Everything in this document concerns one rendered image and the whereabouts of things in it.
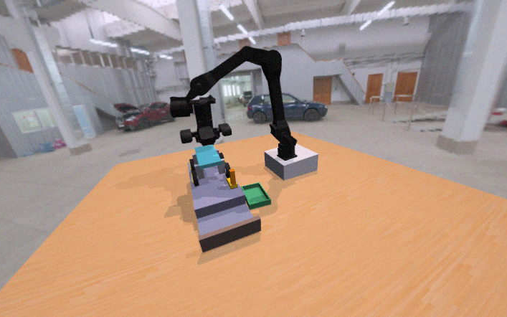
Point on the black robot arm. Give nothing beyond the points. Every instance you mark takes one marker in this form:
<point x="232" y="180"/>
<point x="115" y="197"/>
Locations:
<point x="271" y="63"/>

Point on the grey-blue ramp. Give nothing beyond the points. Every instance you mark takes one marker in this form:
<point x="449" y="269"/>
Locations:
<point x="222" y="214"/>

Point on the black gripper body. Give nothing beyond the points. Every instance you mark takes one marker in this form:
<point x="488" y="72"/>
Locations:
<point x="186" y="135"/>

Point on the teal wheeled trolley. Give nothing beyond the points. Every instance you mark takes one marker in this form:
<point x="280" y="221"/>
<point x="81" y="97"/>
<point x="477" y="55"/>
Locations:
<point x="205" y="157"/>

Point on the green tray floor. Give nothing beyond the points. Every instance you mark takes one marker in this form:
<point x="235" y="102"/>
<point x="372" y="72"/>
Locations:
<point x="255" y="195"/>

